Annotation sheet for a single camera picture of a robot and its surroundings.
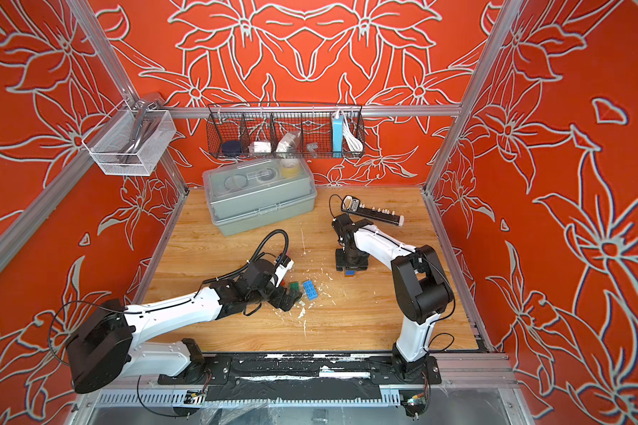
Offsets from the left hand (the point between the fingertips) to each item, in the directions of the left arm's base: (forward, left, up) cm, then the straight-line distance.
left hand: (292, 286), depth 83 cm
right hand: (+9, -16, -3) cm, 19 cm away
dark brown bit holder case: (+42, -20, -6) cm, 47 cm away
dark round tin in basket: (+45, +28, +20) cm, 56 cm away
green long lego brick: (+3, 0, -5) cm, 6 cm away
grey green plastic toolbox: (+27, +17, +13) cm, 34 cm away
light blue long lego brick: (+2, -5, -5) cm, 8 cm away
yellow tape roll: (+44, +6, +12) cm, 46 cm away
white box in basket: (+36, +13, +27) cm, 47 cm away
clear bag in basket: (+40, +5, +25) cm, 47 cm away
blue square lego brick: (+9, -19, -6) cm, 22 cm away
